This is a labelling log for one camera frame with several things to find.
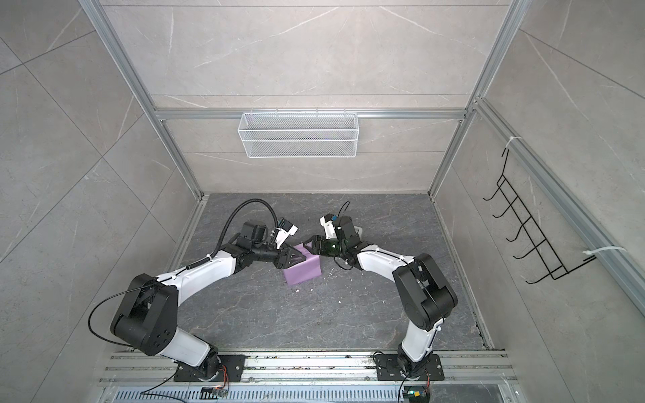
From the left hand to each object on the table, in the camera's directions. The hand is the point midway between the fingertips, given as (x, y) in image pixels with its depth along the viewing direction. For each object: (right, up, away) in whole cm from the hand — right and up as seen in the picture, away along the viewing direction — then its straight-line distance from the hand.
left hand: (303, 252), depth 83 cm
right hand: (+2, +2, +7) cm, 7 cm away
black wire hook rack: (+63, +5, -20) cm, 67 cm away
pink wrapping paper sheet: (+1, -7, +5) cm, 9 cm away
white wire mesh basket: (-4, +45, +18) cm, 49 cm away
